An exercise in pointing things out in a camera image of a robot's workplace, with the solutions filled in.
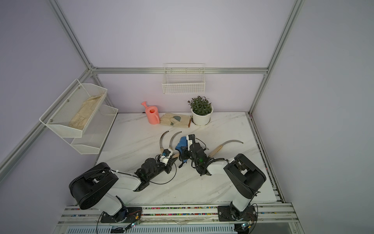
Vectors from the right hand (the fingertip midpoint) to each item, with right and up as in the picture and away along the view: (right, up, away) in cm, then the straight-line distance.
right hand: (182, 149), depth 91 cm
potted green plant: (+13, +27, +9) cm, 31 cm away
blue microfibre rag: (0, +4, -3) cm, 5 cm away
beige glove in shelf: (-54, +19, -15) cm, 59 cm away
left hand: (-4, -4, -4) cm, 7 cm away
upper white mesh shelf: (-59, +21, -15) cm, 64 cm away
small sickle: (-15, -1, +7) cm, 17 cm away
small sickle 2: (-4, -3, -6) cm, 8 cm away
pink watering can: (-24, +24, +15) cm, 37 cm away
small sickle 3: (+23, -2, +7) cm, 24 cm away
